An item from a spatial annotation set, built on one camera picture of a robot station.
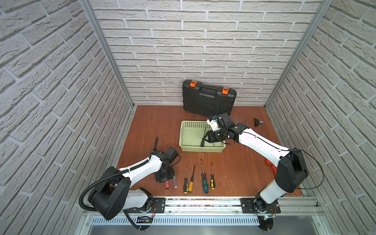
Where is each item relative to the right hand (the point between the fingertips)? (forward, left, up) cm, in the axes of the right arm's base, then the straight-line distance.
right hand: (208, 138), depth 84 cm
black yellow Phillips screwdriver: (-23, -1, -13) cm, 27 cm away
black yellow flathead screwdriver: (-22, +14, -13) cm, 29 cm away
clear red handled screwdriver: (-20, +21, -13) cm, 32 cm away
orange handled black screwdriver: (-22, +12, -12) cm, 28 cm away
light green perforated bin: (+13, +10, -14) cm, 22 cm away
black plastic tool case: (+26, -2, +6) cm, 27 cm away
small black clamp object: (+19, -41, -13) cm, 48 cm away
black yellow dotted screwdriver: (+5, +2, -12) cm, 13 cm away
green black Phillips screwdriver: (-22, +4, -12) cm, 25 cm away
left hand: (-17, +23, -14) cm, 32 cm away
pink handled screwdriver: (-21, +25, -12) cm, 35 cm away
